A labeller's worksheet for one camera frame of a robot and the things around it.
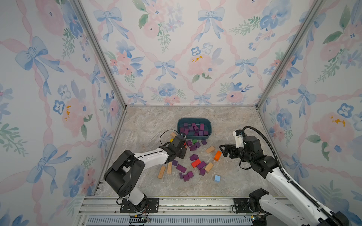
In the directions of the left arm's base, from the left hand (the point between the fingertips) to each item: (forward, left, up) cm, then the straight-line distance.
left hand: (183, 148), depth 92 cm
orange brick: (-5, -22, -1) cm, 22 cm away
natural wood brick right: (0, -18, -3) cm, 19 cm away
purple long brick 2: (-5, -7, -3) cm, 9 cm away
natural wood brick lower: (-12, -16, -2) cm, 20 cm away
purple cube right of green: (+6, -15, -3) cm, 16 cm away
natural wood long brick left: (-15, +13, -2) cm, 20 cm away
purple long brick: (-12, +1, -3) cm, 13 cm away
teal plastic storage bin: (+17, -9, -1) cm, 19 cm away
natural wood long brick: (-12, +8, -2) cm, 15 cm away
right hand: (-1, -24, +14) cm, 28 cm away
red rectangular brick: (-9, -8, -3) cm, 13 cm away
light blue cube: (-19, -20, -2) cm, 27 cm away
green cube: (+7, -8, -3) cm, 11 cm away
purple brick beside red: (-10, -12, -3) cm, 16 cm away
